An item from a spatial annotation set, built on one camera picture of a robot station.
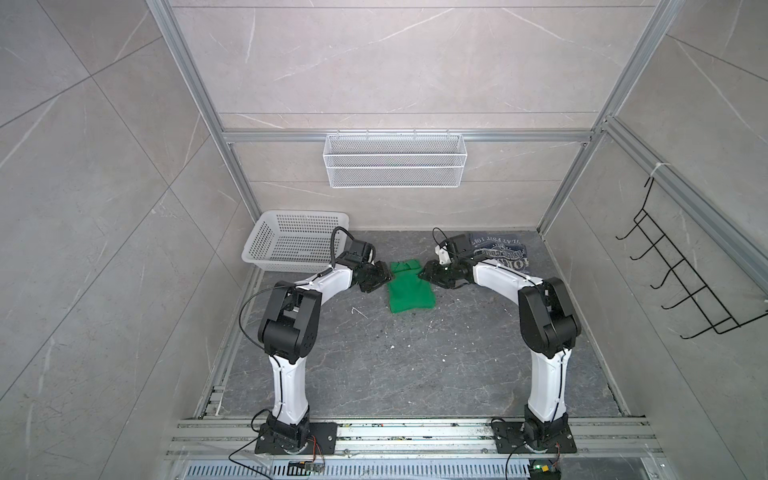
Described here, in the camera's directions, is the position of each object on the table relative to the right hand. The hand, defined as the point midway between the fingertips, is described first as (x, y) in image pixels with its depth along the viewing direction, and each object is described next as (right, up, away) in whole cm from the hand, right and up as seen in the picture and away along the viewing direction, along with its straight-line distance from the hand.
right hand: (423, 274), depth 99 cm
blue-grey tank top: (+32, +9, +12) cm, 36 cm away
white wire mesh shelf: (-9, +39, +2) cm, 40 cm away
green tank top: (-5, -5, -1) cm, 7 cm away
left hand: (-11, +1, -2) cm, 11 cm away
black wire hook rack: (+56, -6, -40) cm, 69 cm away
